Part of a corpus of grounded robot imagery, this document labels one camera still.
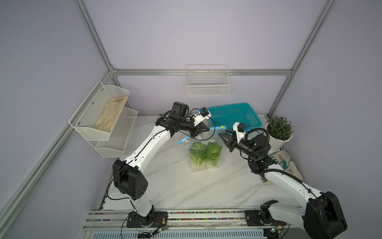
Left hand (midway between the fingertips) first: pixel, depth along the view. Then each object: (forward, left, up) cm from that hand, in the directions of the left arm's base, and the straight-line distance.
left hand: (206, 130), depth 75 cm
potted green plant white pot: (+9, -47, -12) cm, 49 cm away
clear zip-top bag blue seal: (-5, 0, -12) cm, 13 cm away
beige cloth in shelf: (+10, +53, +1) cm, 54 cm away
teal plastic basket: (+37, -19, -26) cm, 49 cm away
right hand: (-1, -8, -1) cm, 8 cm away
